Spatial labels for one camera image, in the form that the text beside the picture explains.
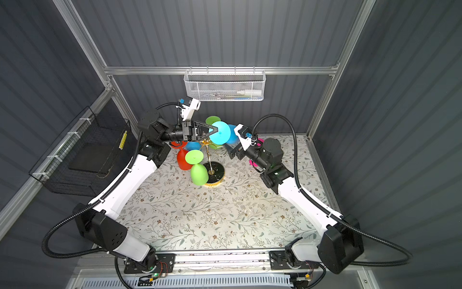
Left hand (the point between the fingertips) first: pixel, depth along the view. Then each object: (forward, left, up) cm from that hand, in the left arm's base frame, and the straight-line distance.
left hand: (218, 132), depth 57 cm
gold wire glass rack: (+16, +4, -45) cm, 48 cm away
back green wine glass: (+27, +5, -17) cm, 32 cm away
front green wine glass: (+2, +10, -26) cm, 28 cm away
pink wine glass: (+24, -17, -47) cm, 55 cm away
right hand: (+8, -6, -8) cm, 13 cm away
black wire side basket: (+9, +56, -20) cm, 60 cm away
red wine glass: (+12, +19, -25) cm, 33 cm away
